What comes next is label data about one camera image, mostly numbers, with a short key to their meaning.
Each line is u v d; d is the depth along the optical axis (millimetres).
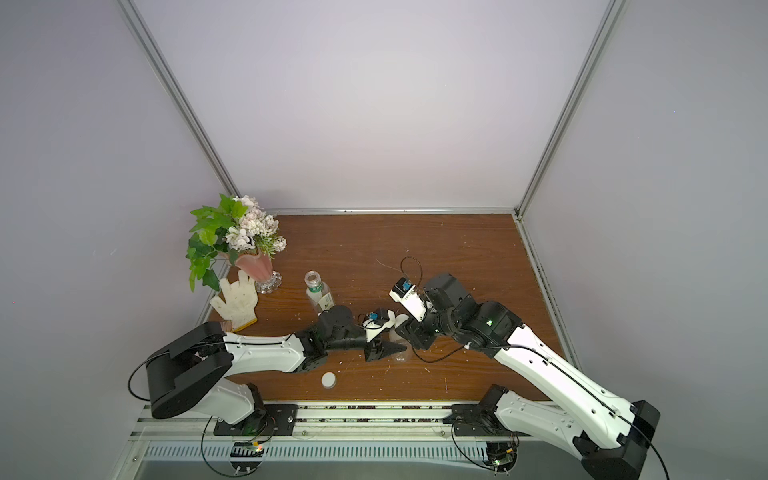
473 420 731
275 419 726
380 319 656
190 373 436
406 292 590
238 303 950
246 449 722
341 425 727
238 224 794
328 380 794
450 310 495
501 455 711
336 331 632
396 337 669
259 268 875
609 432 375
